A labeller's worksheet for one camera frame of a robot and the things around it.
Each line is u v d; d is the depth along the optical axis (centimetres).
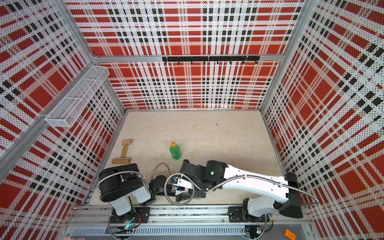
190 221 73
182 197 69
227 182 41
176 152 87
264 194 41
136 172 54
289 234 66
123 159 93
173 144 83
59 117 67
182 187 64
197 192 57
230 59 88
